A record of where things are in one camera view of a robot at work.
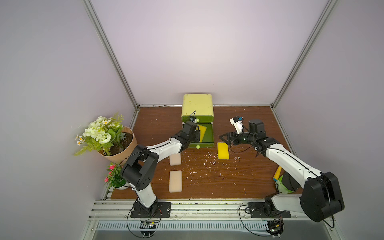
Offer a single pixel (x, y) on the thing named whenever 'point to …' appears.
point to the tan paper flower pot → (118, 151)
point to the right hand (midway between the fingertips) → (224, 132)
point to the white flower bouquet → (104, 133)
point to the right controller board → (275, 228)
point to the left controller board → (147, 224)
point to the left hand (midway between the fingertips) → (199, 131)
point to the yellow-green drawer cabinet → (199, 108)
